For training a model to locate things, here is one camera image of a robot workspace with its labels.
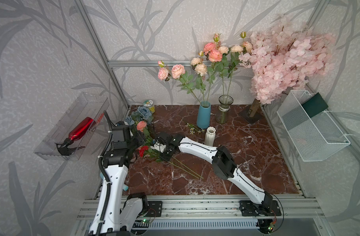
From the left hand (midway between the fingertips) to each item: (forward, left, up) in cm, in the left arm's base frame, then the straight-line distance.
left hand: (141, 135), depth 75 cm
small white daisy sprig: (+20, -29, -21) cm, 41 cm away
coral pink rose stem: (+16, +7, -14) cm, 23 cm away
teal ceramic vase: (+22, -35, -10) cm, 42 cm away
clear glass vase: (+31, -50, -20) cm, 62 cm away
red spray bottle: (-13, +25, +10) cm, 29 cm away
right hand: (-2, -8, -21) cm, 23 cm away
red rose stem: (0, +2, -18) cm, 18 cm away
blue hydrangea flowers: (+24, +6, -9) cm, 26 cm away
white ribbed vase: (+5, -37, -9) cm, 39 cm away
